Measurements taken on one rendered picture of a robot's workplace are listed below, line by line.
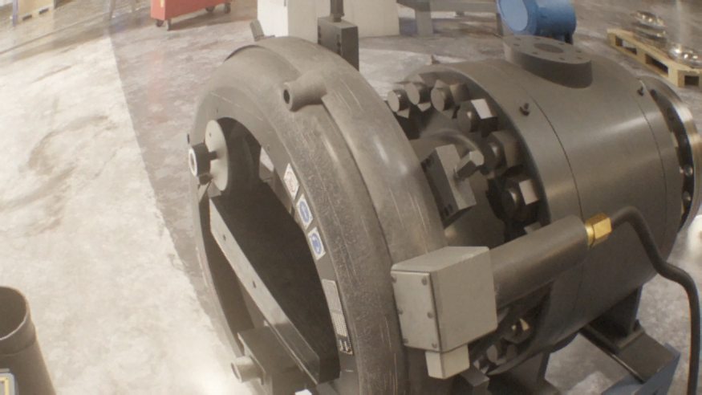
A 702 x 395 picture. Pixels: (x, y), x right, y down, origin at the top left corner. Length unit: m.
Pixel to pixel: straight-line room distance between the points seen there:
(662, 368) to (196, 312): 1.52
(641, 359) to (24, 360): 1.55
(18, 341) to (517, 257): 1.23
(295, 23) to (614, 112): 3.81
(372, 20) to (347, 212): 4.29
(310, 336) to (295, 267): 0.14
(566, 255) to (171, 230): 2.09
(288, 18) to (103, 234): 2.47
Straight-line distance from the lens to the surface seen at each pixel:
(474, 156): 0.99
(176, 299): 2.55
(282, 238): 1.33
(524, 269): 1.01
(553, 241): 1.05
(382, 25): 5.32
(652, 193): 1.51
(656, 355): 1.76
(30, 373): 1.89
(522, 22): 1.75
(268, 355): 1.24
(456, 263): 0.94
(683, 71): 5.39
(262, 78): 1.17
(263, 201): 1.40
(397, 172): 1.05
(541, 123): 1.33
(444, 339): 0.94
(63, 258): 2.93
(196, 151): 1.34
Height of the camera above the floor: 1.28
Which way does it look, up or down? 25 degrees down
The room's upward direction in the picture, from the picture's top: 3 degrees counter-clockwise
